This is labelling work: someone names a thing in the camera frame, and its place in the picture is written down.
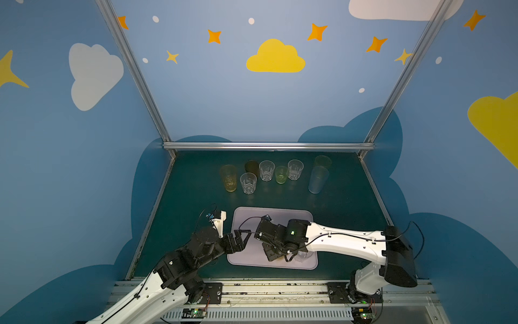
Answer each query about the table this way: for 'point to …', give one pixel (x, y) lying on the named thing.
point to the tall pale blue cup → (318, 176)
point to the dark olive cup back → (251, 166)
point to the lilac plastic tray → (252, 255)
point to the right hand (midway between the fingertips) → (270, 249)
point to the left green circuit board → (194, 313)
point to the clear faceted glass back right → (295, 167)
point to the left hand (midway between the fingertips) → (246, 236)
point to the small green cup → (281, 172)
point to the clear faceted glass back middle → (266, 169)
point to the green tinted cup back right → (322, 160)
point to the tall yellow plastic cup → (229, 173)
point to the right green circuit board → (363, 314)
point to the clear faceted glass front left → (248, 181)
